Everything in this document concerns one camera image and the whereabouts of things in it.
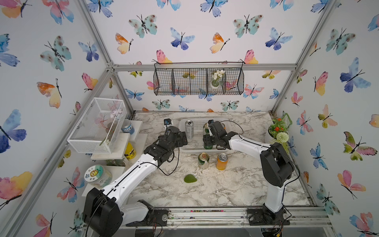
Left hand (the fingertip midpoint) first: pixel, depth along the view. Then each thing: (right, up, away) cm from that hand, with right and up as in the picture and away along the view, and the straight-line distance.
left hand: (179, 134), depth 81 cm
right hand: (+17, -2, +13) cm, 22 cm away
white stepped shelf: (-26, -9, -9) cm, 29 cm away
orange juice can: (+24, -15, +2) cm, 28 cm away
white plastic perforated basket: (+9, -8, +20) cm, 24 cm away
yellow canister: (-30, -12, +8) cm, 33 cm away
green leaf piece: (+6, -26, +5) cm, 27 cm away
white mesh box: (-37, +3, -8) cm, 38 cm away
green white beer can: (+13, -15, +3) cm, 20 cm away
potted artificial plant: (+59, +1, +8) cm, 59 cm away
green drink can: (+17, -9, +14) cm, 24 cm away
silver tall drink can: (+5, +2, +14) cm, 15 cm away
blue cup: (-29, +4, +1) cm, 29 cm away
